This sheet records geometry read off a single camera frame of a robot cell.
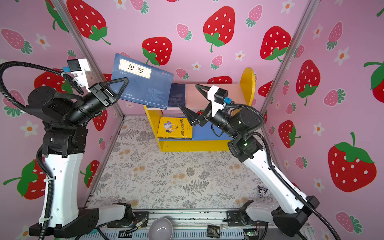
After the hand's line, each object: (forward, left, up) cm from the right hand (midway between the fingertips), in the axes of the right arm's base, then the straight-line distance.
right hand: (188, 94), depth 47 cm
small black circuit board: (-29, -13, -55) cm, 64 cm away
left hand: (-1, +18, +5) cm, 19 cm away
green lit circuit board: (-28, -32, -59) cm, 72 cm away
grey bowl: (-31, +12, -56) cm, 65 cm away
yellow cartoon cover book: (+18, +15, -39) cm, 46 cm away
